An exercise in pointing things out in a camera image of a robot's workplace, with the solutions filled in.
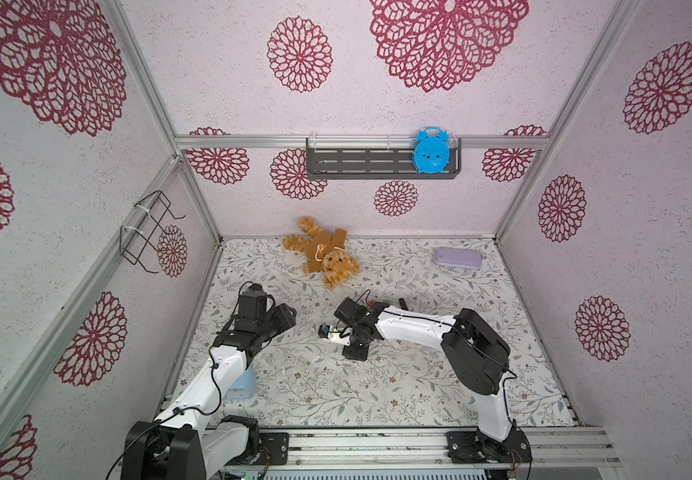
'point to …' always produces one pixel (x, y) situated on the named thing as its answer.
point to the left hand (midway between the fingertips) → (291, 315)
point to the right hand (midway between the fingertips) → (347, 345)
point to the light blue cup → (244, 386)
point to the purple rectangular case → (461, 257)
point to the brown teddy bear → (324, 253)
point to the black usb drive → (403, 304)
